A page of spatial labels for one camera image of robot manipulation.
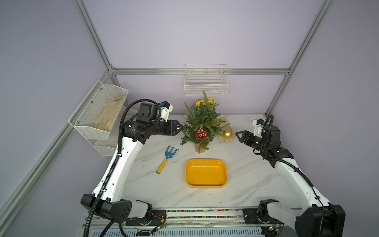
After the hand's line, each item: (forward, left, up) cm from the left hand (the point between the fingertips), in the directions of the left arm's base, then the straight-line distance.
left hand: (177, 130), depth 69 cm
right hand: (+4, -34, -11) cm, 36 cm away
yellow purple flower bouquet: (+18, -13, +2) cm, 22 cm away
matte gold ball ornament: (+7, -28, -12) cm, 31 cm away
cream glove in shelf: (+9, +39, -2) cm, 40 cm away
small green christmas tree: (+8, -14, 0) cm, 16 cm away
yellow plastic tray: (-8, -15, -32) cm, 37 cm away
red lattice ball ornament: (-2, -12, -1) cm, 12 cm away
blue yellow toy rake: (+3, +9, -31) cm, 33 cm away
